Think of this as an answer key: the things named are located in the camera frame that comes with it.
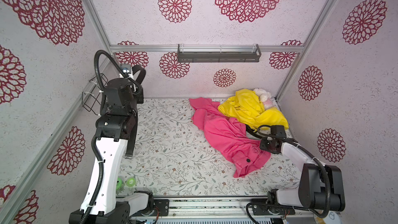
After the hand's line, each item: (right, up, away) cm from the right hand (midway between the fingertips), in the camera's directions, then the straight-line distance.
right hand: (263, 142), depth 91 cm
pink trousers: (-20, +3, -2) cm, 20 cm away
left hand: (-67, +29, -29) cm, 78 cm away
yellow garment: (-7, +21, +8) cm, 24 cm away
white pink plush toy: (+5, +28, +10) cm, 30 cm away
